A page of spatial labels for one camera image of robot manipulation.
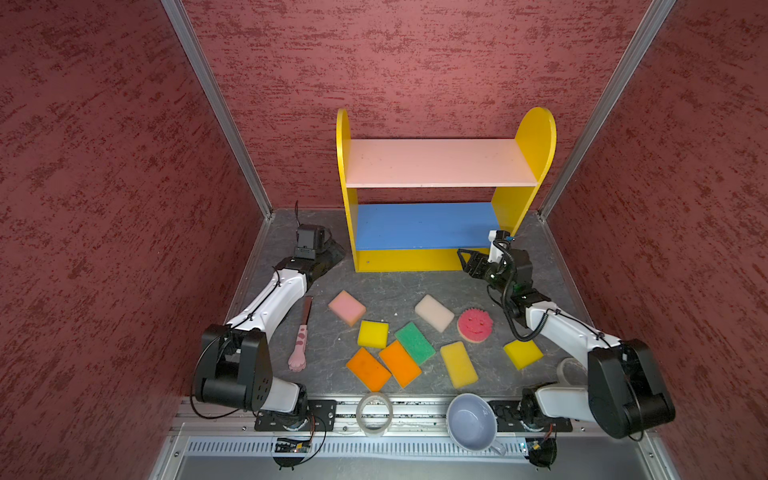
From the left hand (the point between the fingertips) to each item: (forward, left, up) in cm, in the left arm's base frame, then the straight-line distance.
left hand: (340, 256), depth 89 cm
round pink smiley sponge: (-17, -41, -12) cm, 46 cm away
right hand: (-1, -37, +2) cm, 37 cm away
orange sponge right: (-27, -19, -13) cm, 36 cm away
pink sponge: (-11, -2, -13) cm, 17 cm away
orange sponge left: (-30, -11, -14) cm, 35 cm away
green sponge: (-21, -22, -12) cm, 32 cm away
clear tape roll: (-43, -10, -11) cm, 46 cm away
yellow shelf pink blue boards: (+31, -24, -7) cm, 40 cm away
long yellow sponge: (-28, -35, -12) cm, 46 cm away
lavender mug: (-42, -37, -14) cm, 57 cm away
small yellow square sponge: (-19, -11, -13) cm, 26 cm away
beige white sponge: (-12, -30, -13) cm, 34 cm away
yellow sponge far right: (-24, -54, -13) cm, 61 cm away
